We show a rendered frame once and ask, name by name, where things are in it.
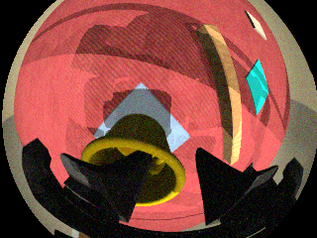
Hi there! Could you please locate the tan wooden bar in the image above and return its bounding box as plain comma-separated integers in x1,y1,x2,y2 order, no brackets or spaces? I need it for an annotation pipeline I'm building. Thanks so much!
195,24,242,166

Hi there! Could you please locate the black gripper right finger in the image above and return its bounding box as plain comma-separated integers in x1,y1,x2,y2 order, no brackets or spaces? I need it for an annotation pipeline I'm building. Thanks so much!
195,147,278,226

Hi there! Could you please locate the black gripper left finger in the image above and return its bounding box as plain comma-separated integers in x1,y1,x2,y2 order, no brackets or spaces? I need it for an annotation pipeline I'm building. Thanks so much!
59,151,152,223

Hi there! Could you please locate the cream flat square block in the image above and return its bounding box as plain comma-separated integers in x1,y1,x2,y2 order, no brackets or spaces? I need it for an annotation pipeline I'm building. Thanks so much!
245,11,266,40

